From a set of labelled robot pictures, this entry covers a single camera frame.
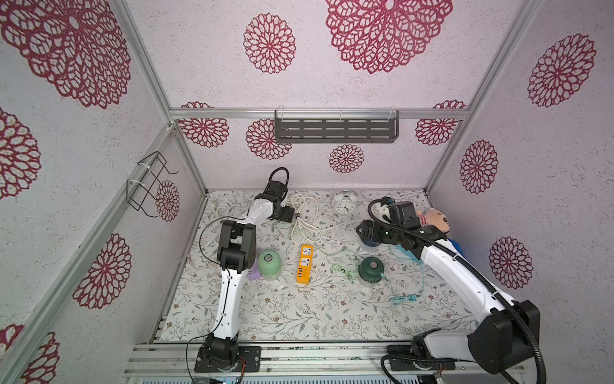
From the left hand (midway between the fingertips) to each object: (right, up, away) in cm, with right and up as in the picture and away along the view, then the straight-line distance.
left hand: (283, 214), depth 109 cm
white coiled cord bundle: (+11, +3, +4) cm, 12 cm away
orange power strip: (+10, -19, -18) cm, 28 cm away
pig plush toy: (+63, -1, -11) cm, 64 cm away
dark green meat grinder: (+33, -19, -27) cm, 46 cm away
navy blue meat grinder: (+35, -11, -17) cm, 40 cm away
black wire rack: (-42, +8, -34) cm, 54 cm away
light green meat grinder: (-3, -17, -25) cm, 31 cm away
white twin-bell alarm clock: (+28, +5, -5) cm, 29 cm away
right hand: (+31, -4, -28) cm, 42 cm away
